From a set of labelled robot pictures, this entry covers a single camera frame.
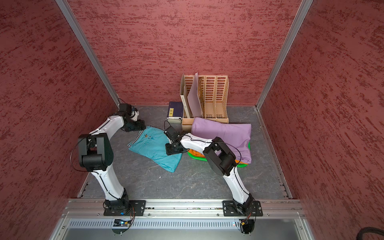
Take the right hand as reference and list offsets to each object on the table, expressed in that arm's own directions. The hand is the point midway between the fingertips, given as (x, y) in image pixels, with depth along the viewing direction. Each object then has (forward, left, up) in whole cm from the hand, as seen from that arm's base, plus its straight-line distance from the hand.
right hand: (170, 154), depth 93 cm
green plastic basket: (-6, -20, +6) cm, 22 cm away
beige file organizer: (+48, -32, +7) cm, 58 cm away
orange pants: (-4, -20, +7) cm, 21 cm away
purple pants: (+7, -42, +9) cm, 43 cm away
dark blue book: (+39, -1, -1) cm, 39 cm away
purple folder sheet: (+32, -16, +16) cm, 40 cm away
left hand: (+15, +21, +7) cm, 27 cm away
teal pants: (+8, +14, +1) cm, 16 cm away
